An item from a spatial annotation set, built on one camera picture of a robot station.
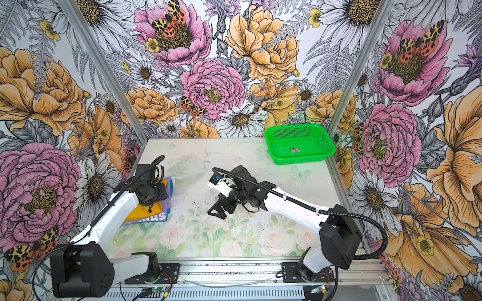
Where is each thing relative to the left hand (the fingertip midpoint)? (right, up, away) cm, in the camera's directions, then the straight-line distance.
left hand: (160, 201), depth 84 cm
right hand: (+26, -1, -9) cm, 28 cm away
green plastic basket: (+71, +27, +37) cm, 84 cm away
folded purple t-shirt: (0, -3, +5) cm, 6 cm away
